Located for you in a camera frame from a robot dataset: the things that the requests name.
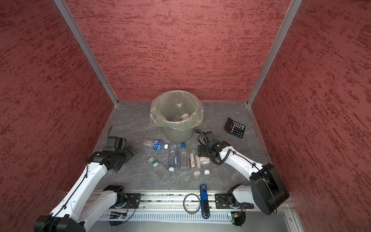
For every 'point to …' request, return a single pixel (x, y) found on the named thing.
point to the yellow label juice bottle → (177, 118)
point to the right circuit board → (238, 218)
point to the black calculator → (234, 128)
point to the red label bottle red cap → (185, 117)
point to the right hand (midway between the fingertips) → (203, 154)
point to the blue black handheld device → (204, 202)
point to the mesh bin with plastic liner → (178, 113)
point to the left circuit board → (115, 215)
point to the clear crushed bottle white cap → (173, 151)
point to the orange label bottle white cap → (194, 162)
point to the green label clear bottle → (160, 170)
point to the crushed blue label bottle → (157, 145)
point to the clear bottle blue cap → (183, 157)
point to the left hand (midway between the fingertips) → (129, 159)
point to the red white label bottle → (206, 161)
